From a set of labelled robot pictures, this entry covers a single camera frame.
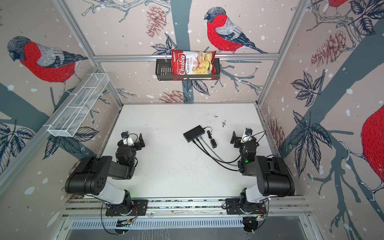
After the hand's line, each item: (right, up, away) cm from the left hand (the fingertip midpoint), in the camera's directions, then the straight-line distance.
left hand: (132, 135), depth 88 cm
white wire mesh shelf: (-24, +17, -11) cm, 32 cm away
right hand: (+66, 0, +1) cm, 66 cm away
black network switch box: (+37, -1, +12) cm, 39 cm away
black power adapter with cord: (+50, -5, +7) cm, 50 cm away
